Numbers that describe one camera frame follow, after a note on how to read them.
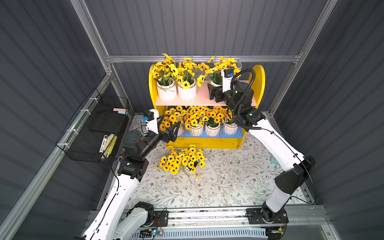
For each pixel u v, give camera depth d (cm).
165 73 63
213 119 80
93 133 74
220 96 62
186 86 61
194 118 81
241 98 50
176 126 58
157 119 54
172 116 76
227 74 56
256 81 68
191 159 79
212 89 62
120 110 85
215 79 65
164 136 56
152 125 54
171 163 79
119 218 44
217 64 64
